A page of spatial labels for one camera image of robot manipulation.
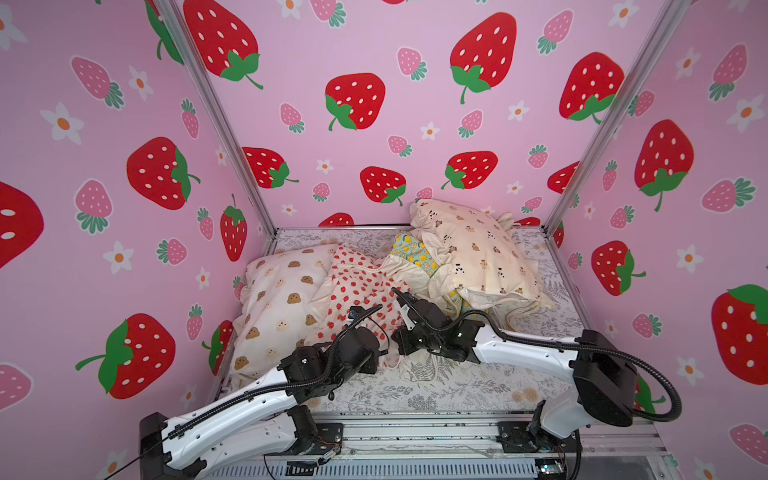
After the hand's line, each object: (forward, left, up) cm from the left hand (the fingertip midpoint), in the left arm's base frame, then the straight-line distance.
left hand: (379, 348), depth 74 cm
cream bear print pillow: (+15, +29, -2) cm, 33 cm away
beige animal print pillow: (+29, -29, +3) cm, 42 cm away
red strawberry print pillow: (+20, +9, +2) cm, 22 cm away
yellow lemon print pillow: (+24, -10, +5) cm, 26 cm away
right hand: (+3, -2, -3) cm, 5 cm away
